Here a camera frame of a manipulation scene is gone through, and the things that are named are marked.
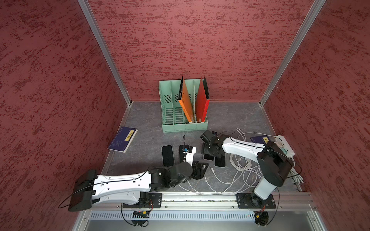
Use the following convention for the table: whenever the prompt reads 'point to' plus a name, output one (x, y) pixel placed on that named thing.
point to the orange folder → (185, 101)
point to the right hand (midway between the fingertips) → (208, 154)
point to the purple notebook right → (262, 139)
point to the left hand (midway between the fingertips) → (203, 167)
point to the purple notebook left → (123, 139)
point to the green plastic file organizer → (174, 119)
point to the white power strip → (284, 145)
